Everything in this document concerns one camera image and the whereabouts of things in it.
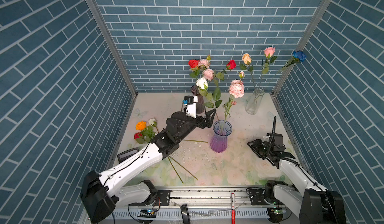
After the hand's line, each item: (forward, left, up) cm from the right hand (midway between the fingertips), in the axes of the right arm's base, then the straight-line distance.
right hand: (250, 144), depth 88 cm
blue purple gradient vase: (+2, +18, +13) cm, 22 cm away
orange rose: (+9, +71, -1) cm, 71 cm away
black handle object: (-37, +34, -1) cm, 50 cm away
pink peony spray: (+38, +31, +29) cm, 57 cm away
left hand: (0, +25, +30) cm, 39 cm away
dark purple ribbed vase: (+4, +30, +26) cm, 41 cm away
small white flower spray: (+8, +24, +30) cm, 39 cm away
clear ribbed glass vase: (+30, -5, +6) cm, 31 cm away
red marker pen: (-32, +12, -4) cm, 34 cm away
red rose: (+38, +38, +28) cm, 61 cm away
